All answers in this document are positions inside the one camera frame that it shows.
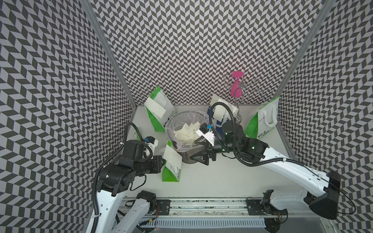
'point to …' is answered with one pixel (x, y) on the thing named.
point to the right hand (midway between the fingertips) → (194, 152)
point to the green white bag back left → (159, 124)
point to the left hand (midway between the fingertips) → (164, 164)
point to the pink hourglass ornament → (237, 87)
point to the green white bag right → (265, 120)
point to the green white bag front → (170, 173)
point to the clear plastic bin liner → (177, 122)
